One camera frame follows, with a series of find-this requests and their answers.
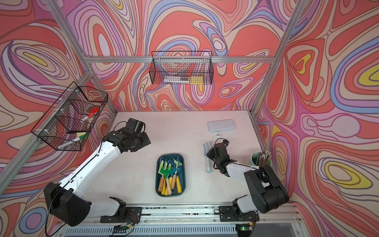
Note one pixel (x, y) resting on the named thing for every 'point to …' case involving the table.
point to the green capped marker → (69, 143)
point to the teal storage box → (182, 173)
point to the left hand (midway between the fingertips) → (148, 141)
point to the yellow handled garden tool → (179, 188)
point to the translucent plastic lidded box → (221, 125)
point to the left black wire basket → (67, 124)
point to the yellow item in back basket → (197, 80)
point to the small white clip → (218, 134)
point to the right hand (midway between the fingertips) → (210, 154)
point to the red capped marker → (93, 112)
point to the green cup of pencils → (261, 158)
